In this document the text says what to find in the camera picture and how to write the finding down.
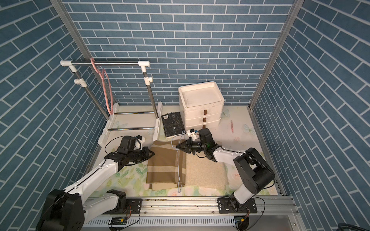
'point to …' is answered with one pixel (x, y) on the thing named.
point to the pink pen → (231, 126)
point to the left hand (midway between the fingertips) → (157, 153)
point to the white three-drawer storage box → (200, 105)
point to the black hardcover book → (173, 124)
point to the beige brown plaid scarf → (166, 165)
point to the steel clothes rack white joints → (125, 121)
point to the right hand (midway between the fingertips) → (178, 147)
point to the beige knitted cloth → (202, 173)
